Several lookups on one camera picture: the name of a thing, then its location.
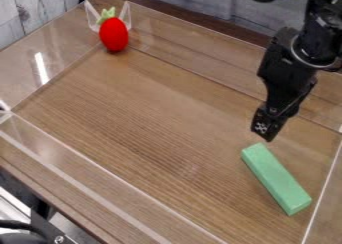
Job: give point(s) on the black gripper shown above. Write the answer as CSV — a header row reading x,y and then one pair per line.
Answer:
x,y
289,80

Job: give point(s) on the green rectangular block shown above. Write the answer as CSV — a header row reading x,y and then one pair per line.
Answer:
x,y
276,179

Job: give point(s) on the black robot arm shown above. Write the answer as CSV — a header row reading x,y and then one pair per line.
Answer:
x,y
298,53

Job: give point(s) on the red felt strawberry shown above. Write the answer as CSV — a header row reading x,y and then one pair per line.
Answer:
x,y
112,30

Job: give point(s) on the black stand at bottom left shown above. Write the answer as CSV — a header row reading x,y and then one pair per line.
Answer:
x,y
29,221

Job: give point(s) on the clear acrylic tray wall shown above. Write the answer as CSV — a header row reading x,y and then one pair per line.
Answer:
x,y
152,170

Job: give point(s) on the clear acrylic corner bracket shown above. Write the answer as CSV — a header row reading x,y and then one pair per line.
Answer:
x,y
96,18

